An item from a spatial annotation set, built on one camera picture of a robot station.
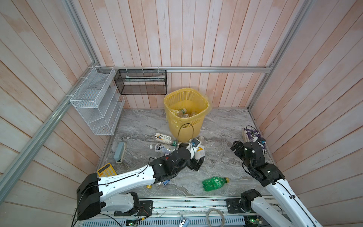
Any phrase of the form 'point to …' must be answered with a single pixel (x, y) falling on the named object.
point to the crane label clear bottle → (165, 138)
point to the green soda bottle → (214, 183)
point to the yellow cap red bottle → (149, 187)
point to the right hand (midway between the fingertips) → (238, 146)
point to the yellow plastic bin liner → (186, 106)
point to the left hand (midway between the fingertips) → (197, 154)
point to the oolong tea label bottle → (163, 148)
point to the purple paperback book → (249, 135)
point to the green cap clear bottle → (179, 113)
